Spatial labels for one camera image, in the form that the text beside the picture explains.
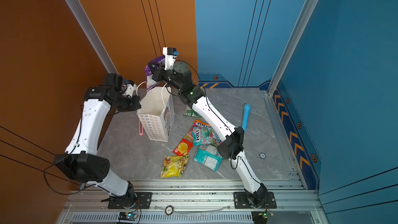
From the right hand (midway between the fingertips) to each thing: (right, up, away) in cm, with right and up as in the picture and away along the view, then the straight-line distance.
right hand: (147, 64), depth 66 cm
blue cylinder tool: (+53, -25, +38) cm, 69 cm away
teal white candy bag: (+27, -46, +19) cm, 57 cm away
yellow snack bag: (+9, -49, +13) cm, 52 cm away
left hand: (-8, -17, +12) cm, 23 cm away
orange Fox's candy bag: (+20, -30, +33) cm, 49 cm away
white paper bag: (-7, -21, +35) cm, 41 cm away
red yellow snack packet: (+13, -43, +23) cm, 50 cm away
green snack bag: (+16, -23, +38) cm, 47 cm away
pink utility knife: (-16, -33, +33) cm, 49 cm away
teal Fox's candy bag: (+25, -35, +24) cm, 50 cm away
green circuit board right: (+51, -69, +5) cm, 86 cm away
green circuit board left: (-11, -69, +5) cm, 70 cm away
